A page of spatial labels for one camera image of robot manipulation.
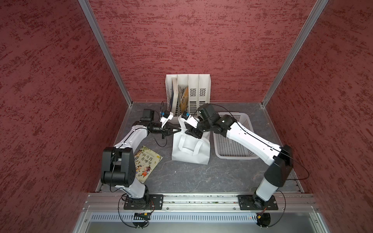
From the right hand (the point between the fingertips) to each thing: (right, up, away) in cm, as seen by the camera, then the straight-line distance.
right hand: (189, 130), depth 78 cm
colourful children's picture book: (-27, -21, +11) cm, 36 cm away
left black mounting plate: (-20, -36, -5) cm, 42 cm away
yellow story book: (-4, +18, +23) cm, 29 cm away
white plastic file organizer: (+8, +28, +39) cm, 48 cm away
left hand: (-6, -1, +2) cm, 6 cm away
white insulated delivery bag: (-1, -11, +2) cm, 11 cm away
